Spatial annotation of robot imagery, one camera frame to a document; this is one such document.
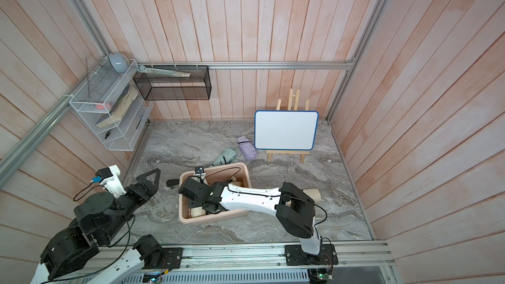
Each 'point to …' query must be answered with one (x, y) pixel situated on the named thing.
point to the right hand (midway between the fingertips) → (193, 197)
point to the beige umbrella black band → (198, 211)
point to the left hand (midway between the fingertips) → (156, 179)
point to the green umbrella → (225, 158)
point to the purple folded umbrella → (247, 148)
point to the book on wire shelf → (120, 108)
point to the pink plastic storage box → (237, 173)
